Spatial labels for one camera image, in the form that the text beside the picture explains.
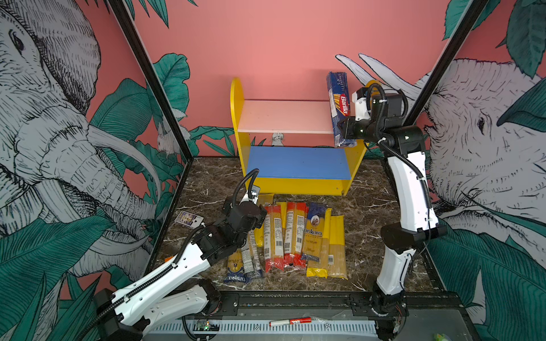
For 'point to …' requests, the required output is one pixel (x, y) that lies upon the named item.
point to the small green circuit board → (203, 325)
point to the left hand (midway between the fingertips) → (248, 199)
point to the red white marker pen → (307, 320)
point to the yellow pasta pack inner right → (323, 272)
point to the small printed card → (188, 219)
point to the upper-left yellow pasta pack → (259, 234)
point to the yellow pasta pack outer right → (337, 256)
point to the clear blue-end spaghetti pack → (244, 264)
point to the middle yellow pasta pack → (284, 215)
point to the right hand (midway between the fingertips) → (339, 117)
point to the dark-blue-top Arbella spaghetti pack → (313, 232)
